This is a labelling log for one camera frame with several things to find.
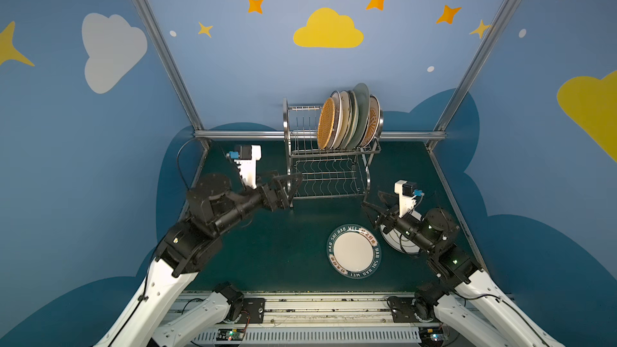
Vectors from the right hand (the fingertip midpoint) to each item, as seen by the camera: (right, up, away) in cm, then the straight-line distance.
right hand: (374, 196), depth 68 cm
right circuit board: (+18, -42, +2) cm, 46 cm away
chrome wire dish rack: (-16, +5, +36) cm, 40 cm away
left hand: (-23, +7, -13) cm, 27 cm away
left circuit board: (-43, -42, +2) cm, 60 cm away
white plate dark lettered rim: (-3, -23, +18) cm, 29 cm away
